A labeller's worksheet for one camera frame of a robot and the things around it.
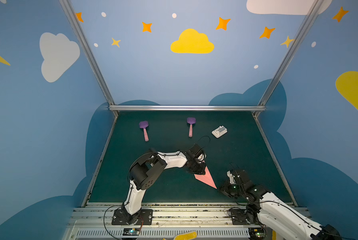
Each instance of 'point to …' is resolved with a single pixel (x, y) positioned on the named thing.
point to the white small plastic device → (219, 131)
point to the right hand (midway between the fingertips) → (218, 187)
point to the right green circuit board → (256, 233)
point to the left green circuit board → (131, 231)
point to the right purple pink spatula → (191, 121)
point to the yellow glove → (190, 235)
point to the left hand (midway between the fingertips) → (206, 173)
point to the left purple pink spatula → (144, 124)
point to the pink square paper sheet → (206, 178)
